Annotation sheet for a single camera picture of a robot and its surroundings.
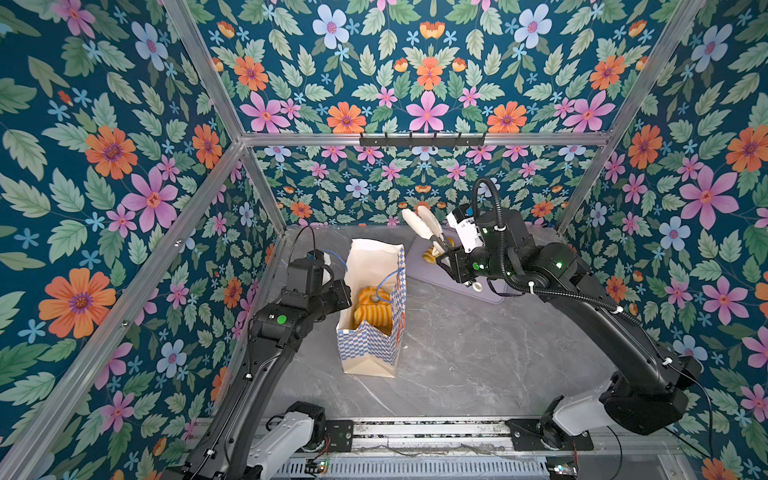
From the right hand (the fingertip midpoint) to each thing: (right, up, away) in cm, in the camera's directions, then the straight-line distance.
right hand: (443, 254), depth 65 cm
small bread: (-3, -1, 0) cm, 3 cm away
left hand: (-21, -7, +6) cm, 22 cm away
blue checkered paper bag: (-17, -21, +8) cm, 28 cm away
